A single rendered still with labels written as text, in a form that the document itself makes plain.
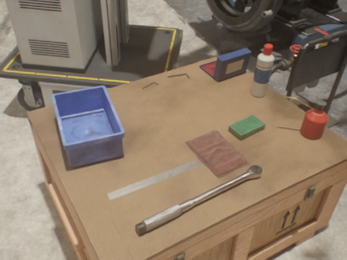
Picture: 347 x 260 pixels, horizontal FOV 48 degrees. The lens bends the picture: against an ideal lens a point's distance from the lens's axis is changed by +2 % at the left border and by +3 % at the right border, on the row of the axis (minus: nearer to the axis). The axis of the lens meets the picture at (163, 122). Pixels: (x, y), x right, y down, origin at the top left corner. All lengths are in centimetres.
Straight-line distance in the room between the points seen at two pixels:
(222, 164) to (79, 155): 48
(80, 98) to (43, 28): 63
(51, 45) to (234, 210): 129
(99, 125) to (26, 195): 61
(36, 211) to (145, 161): 70
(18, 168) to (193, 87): 97
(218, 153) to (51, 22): 109
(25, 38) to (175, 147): 106
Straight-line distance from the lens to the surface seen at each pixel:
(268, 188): 131
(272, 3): 246
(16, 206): 192
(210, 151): 137
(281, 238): 165
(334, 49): 220
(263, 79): 164
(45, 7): 200
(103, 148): 131
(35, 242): 178
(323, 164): 145
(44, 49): 211
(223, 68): 172
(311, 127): 150
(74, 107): 153
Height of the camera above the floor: 142
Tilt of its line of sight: 39 degrees down
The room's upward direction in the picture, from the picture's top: 1 degrees clockwise
